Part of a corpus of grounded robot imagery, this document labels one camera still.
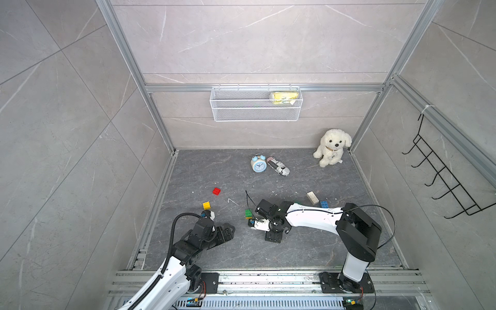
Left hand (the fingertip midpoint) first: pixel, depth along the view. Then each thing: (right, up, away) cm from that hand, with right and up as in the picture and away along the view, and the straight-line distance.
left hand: (229, 229), depth 82 cm
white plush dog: (+53, +37, +19) cm, 67 cm away
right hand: (+19, -2, +6) cm, 20 cm away
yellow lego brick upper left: (-13, +8, +12) cm, 19 cm away
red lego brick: (-9, +14, +19) cm, 25 cm away
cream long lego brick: (+41, +11, +14) cm, 45 cm away
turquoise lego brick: (+10, +5, -5) cm, 12 cm away
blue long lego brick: (+47, +8, +13) cm, 49 cm away
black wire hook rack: (+78, +16, -22) cm, 83 cm away
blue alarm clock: (+13, +29, +22) cm, 39 cm away
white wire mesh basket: (+11, +60, +18) cm, 64 cm away
